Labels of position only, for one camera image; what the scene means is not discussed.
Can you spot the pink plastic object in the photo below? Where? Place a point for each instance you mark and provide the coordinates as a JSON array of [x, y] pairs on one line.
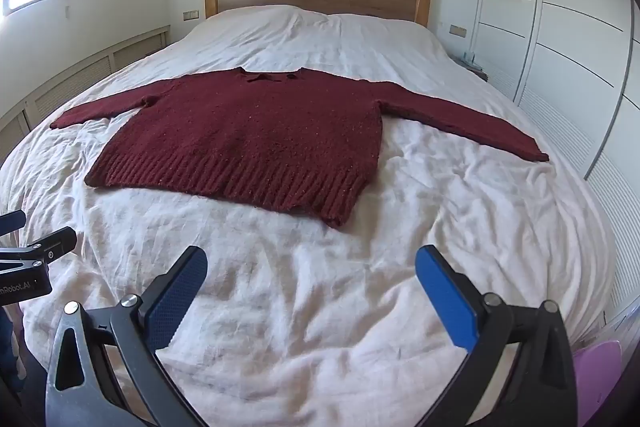
[[597, 377]]

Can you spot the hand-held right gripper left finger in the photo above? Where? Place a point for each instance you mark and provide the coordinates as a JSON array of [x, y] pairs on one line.
[[175, 299]]

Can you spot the white wardrobe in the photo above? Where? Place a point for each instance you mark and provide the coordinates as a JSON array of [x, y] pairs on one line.
[[565, 17]]

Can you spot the wall switch plate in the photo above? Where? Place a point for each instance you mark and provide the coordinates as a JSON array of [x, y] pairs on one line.
[[191, 14], [457, 30]]

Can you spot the dark red knitted sweater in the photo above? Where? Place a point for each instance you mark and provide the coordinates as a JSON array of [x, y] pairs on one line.
[[250, 132]]

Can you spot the white pillow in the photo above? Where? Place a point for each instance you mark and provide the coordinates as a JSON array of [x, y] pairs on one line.
[[265, 19], [380, 29]]

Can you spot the nightstand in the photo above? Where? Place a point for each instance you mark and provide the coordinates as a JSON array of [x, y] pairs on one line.
[[472, 67]]

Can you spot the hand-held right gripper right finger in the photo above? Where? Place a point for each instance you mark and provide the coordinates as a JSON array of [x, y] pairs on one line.
[[445, 294]]

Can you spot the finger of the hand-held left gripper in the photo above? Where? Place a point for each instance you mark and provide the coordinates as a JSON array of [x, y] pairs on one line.
[[50, 247], [11, 223]]

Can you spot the person's left hand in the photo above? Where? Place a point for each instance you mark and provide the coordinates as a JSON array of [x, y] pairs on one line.
[[7, 347]]

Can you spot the white bed cover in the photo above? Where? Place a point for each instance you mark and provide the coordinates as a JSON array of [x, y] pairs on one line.
[[325, 307]]

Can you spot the low slatted wall cabinet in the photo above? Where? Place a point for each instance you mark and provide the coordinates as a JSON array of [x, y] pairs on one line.
[[75, 79]]

